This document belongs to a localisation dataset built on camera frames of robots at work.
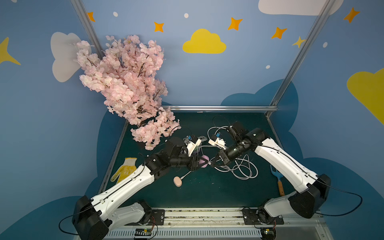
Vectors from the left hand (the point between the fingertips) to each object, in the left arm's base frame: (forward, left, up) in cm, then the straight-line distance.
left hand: (206, 158), depth 70 cm
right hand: (-2, -4, 0) cm, 5 cm away
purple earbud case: (-2, +2, +1) cm, 3 cm away
